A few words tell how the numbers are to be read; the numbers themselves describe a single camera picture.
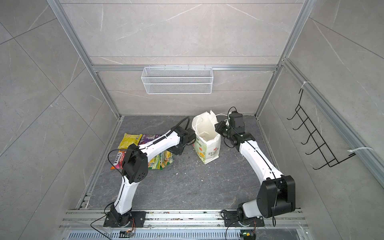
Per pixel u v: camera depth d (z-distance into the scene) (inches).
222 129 28.9
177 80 39.6
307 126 28.3
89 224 28.6
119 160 36.2
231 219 28.7
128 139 39.5
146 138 39.9
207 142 29.5
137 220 28.9
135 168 20.7
